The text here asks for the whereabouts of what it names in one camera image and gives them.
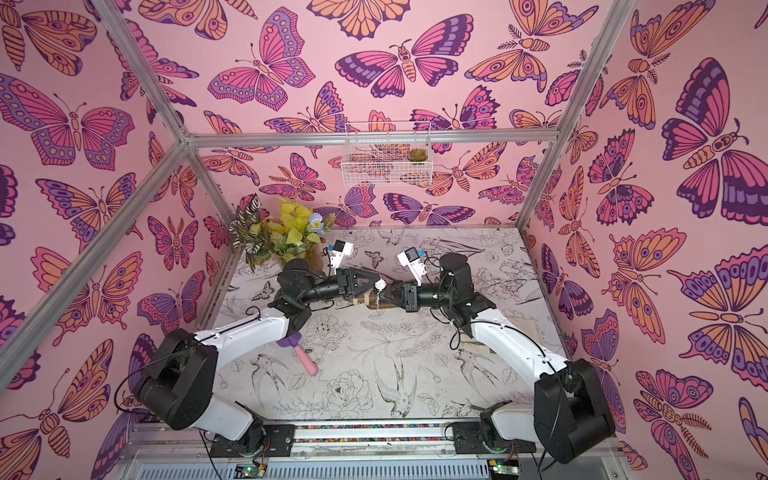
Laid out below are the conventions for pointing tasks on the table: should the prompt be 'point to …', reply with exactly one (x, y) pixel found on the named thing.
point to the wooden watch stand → (369, 300)
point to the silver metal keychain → (380, 285)
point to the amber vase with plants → (292, 233)
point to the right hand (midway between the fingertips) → (385, 295)
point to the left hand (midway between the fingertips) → (381, 282)
